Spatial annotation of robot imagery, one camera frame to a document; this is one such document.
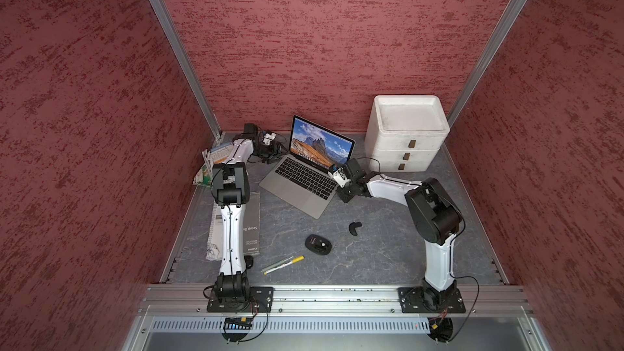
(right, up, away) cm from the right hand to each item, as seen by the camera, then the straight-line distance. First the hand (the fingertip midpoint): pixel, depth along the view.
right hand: (341, 193), depth 100 cm
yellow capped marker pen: (-16, -20, -19) cm, 32 cm away
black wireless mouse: (-9, -15, -17) cm, 25 cm away
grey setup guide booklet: (-35, -11, -10) cm, 38 cm away
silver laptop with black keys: (-17, +6, +3) cm, 18 cm away
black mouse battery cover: (+3, -11, -10) cm, 16 cm away
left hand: (-25, +16, +8) cm, 30 cm away
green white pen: (-24, -21, -19) cm, 37 cm away
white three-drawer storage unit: (+23, +24, -12) cm, 35 cm away
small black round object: (-33, -20, -19) cm, 43 cm away
